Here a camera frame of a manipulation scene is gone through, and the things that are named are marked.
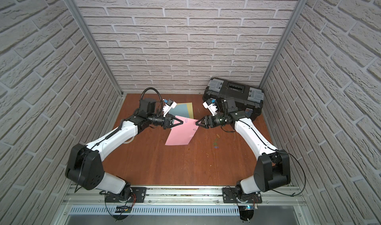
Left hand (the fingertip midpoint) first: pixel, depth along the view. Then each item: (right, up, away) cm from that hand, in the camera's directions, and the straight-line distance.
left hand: (183, 121), depth 75 cm
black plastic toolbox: (+42, +14, +20) cm, 48 cm away
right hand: (+10, -1, +3) cm, 10 cm away
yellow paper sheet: (+2, +7, +36) cm, 37 cm away
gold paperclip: (+21, -11, +21) cm, 31 cm away
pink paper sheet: (-1, -7, +2) cm, 7 cm away
